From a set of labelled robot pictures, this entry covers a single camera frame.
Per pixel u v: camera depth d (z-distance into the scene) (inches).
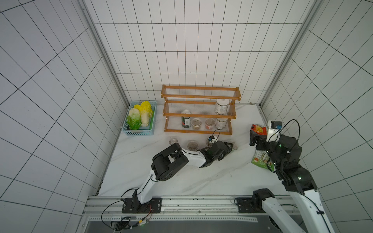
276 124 21.2
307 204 16.1
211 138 34.1
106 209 25.7
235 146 34.4
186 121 38.4
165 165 20.4
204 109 38.2
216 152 27.5
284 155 18.5
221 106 34.5
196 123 38.9
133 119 38.3
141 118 39.7
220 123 38.2
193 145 35.4
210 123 38.4
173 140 36.4
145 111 42.0
